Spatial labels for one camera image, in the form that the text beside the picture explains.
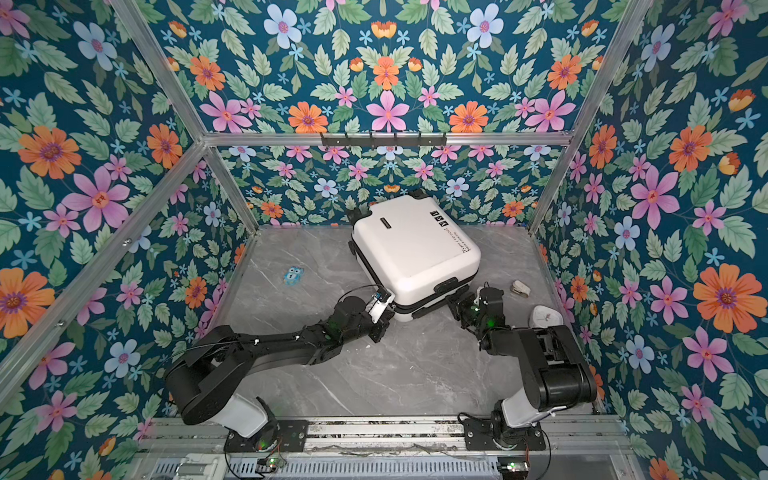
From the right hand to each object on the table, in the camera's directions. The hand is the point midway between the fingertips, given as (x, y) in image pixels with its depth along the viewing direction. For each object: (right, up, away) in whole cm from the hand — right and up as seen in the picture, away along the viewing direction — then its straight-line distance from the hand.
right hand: (445, 294), depth 91 cm
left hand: (-14, -3, -8) cm, 17 cm away
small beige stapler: (+26, +1, +7) cm, 27 cm away
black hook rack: (-20, +48, +2) cm, 52 cm away
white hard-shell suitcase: (-10, +13, -5) cm, 17 cm away
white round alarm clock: (+31, -7, +1) cm, 32 cm away
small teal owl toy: (-52, +5, +13) cm, 54 cm away
